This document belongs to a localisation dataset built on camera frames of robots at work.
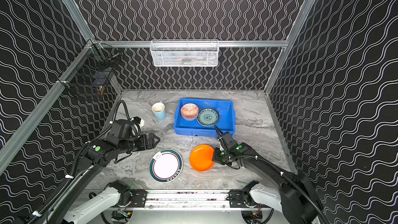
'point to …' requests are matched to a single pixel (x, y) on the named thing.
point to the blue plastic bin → (184, 127)
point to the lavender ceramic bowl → (189, 118)
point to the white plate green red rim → (166, 166)
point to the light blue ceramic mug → (159, 110)
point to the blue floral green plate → (208, 117)
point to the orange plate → (201, 157)
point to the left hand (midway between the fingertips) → (152, 139)
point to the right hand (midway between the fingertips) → (214, 159)
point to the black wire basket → (94, 67)
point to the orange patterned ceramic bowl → (189, 110)
